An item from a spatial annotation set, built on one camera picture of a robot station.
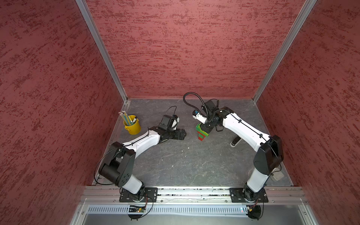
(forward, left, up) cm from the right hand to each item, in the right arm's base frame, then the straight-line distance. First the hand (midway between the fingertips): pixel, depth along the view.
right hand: (205, 128), depth 86 cm
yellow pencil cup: (+4, +47, -5) cm, 48 cm away
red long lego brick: (-1, +2, -6) cm, 6 cm away
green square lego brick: (-5, +5, +6) cm, 9 cm away
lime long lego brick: (-3, +5, +8) cm, 10 cm away
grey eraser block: (-25, -41, -13) cm, 50 cm away
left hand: (-2, +16, -6) cm, 17 cm away
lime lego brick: (-7, +2, +5) cm, 9 cm away
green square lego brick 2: (-1, +2, -8) cm, 8 cm away
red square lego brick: (-1, +2, -12) cm, 12 cm away
